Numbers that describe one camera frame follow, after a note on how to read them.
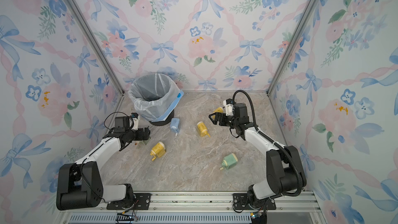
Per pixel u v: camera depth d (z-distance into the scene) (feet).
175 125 3.05
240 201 2.41
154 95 3.29
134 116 2.67
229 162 2.61
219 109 3.29
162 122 2.90
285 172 1.44
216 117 2.56
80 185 1.37
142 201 2.45
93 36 2.92
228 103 2.62
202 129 3.01
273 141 1.62
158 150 2.75
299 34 2.83
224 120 2.56
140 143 2.88
